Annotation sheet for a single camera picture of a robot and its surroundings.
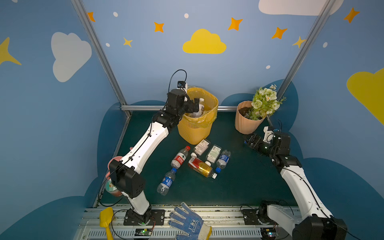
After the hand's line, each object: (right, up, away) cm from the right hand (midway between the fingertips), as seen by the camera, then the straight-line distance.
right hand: (250, 137), depth 80 cm
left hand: (-32, +21, -5) cm, 39 cm away
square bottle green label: (-18, -11, +15) cm, 26 cm away
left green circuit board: (-56, -46, -9) cm, 72 cm away
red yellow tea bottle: (-26, -18, +6) cm, 32 cm away
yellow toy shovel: (-74, -39, -7) cm, 84 cm away
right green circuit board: (+5, -46, -9) cm, 47 cm away
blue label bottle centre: (-13, -15, +11) cm, 22 cm away
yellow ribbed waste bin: (-29, +3, +6) cm, 29 cm away
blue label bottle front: (-48, -29, +2) cm, 56 cm away
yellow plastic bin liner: (-20, +18, +15) cm, 31 cm away
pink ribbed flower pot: (+5, +11, +15) cm, 19 cm away
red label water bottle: (-39, -13, +8) cm, 42 cm away
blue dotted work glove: (-31, -43, -9) cm, 54 cm away
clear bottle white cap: (-26, +17, +13) cm, 34 cm away
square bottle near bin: (-25, -8, +18) cm, 32 cm away
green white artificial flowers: (+13, +22, +10) cm, 27 cm away
